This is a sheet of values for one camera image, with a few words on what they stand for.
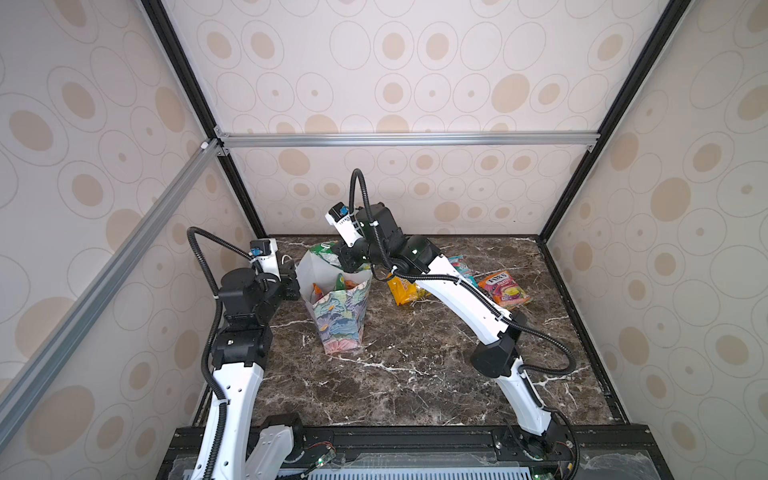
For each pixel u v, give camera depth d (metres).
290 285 0.62
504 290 1.00
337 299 0.74
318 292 0.88
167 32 0.69
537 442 0.64
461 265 1.07
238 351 0.48
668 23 0.69
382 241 0.55
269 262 0.59
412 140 0.90
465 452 0.73
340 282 0.89
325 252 0.73
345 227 0.63
